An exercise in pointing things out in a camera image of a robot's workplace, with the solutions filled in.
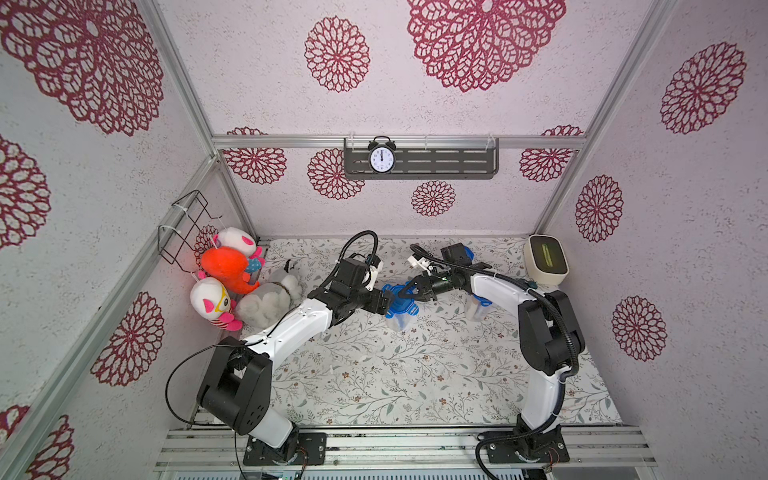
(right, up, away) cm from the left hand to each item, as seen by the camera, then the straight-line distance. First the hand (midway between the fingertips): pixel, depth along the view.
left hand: (381, 295), depth 87 cm
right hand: (+5, +1, -2) cm, 6 cm away
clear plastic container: (+6, -6, +1) cm, 9 cm away
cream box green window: (+59, +11, +20) cm, 63 cm away
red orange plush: (-45, +9, +2) cm, 46 cm away
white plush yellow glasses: (-45, -1, -7) cm, 46 cm away
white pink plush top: (-46, +18, +7) cm, 50 cm away
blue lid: (+29, +13, +10) cm, 33 cm away
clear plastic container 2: (+30, -4, +5) cm, 30 cm away
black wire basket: (-52, +15, -12) cm, 55 cm away
